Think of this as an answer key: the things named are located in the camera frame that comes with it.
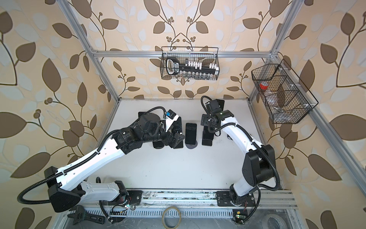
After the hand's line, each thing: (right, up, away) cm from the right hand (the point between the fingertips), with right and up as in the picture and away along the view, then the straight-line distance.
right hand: (210, 123), depth 87 cm
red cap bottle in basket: (+33, +24, 0) cm, 40 cm away
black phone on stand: (-12, -6, 0) cm, 14 cm away
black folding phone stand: (-1, -14, +11) cm, 17 cm away
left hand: (-18, -2, -20) cm, 26 cm away
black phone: (-45, +6, +6) cm, 46 cm away
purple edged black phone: (-1, -8, +13) cm, 15 cm away
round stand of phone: (-11, -16, +7) cm, 20 cm away
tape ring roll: (-25, -43, -20) cm, 54 cm away
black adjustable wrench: (-67, -44, -17) cm, 82 cm away
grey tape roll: (+30, -45, -21) cm, 58 cm away
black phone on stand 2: (-33, -14, +3) cm, 36 cm away
